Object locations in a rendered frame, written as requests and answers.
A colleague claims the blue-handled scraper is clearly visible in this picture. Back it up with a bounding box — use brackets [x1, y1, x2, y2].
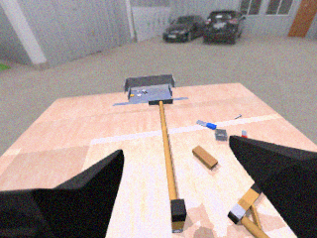
[196, 120, 216, 130]

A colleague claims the grey open-top box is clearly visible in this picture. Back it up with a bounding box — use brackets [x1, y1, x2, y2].
[214, 129, 228, 142]

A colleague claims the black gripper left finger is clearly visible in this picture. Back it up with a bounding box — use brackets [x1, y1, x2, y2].
[0, 149, 125, 238]

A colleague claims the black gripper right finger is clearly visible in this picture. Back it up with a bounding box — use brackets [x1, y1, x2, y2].
[229, 135, 317, 238]

